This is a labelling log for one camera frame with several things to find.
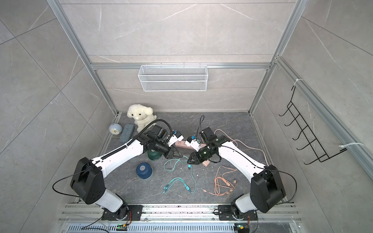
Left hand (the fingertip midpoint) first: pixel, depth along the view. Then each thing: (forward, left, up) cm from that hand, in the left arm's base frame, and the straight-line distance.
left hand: (182, 155), depth 77 cm
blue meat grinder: (-6, +21, -6) cm, 23 cm away
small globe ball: (+27, +48, -9) cm, 55 cm away
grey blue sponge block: (+26, +41, -14) cm, 51 cm away
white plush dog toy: (+31, +27, -1) cm, 41 cm away
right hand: (-3, -5, -3) cm, 6 cm away
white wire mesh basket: (+53, +6, +13) cm, 55 cm away
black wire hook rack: (-8, -60, +15) cm, 62 cm away
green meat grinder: (+4, +17, -8) cm, 19 cm away
